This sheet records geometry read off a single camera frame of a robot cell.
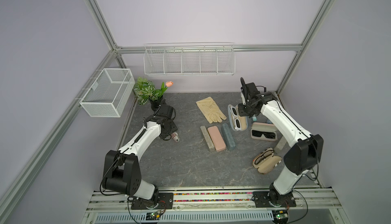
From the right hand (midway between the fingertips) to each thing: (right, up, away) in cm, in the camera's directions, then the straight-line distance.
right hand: (243, 110), depth 86 cm
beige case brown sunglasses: (-40, -17, +5) cm, 44 cm away
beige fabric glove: (-17, -1, +22) cm, 28 cm away
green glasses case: (-21, -17, +3) cm, 27 cm away
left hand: (-41, -12, +1) cm, 43 cm away
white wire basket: (-75, +7, -3) cm, 76 cm away
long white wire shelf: (-15, +35, +17) cm, 42 cm away
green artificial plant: (-56, +11, -1) cm, 57 cm away
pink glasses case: (-15, -18, +7) cm, 24 cm away
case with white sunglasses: (-5, -7, -3) cm, 9 cm away
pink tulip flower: (-43, +16, +3) cm, 46 cm away
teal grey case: (-8, -17, +3) cm, 19 cm away
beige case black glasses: (+12, -29, -1) cm, 32 cm away
